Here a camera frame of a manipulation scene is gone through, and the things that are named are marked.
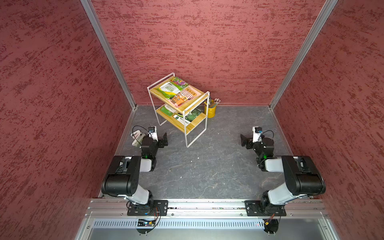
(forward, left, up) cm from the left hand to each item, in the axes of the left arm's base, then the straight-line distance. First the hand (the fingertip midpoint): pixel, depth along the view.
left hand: (159, 135), depth 94 cm
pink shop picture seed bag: (+10, -19, +26) cm, 33 cm away
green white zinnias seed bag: (+14, -9, +26) cm, 30 cm away
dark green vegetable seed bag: (+10, -20, +8) cm, 23 cm away
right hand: (+1, -57, 0) cm, 57 cm away
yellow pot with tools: (+23, -36, +3) cm, 43 cm away
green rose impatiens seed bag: (+14, -5, +9) cm, 17 cm away
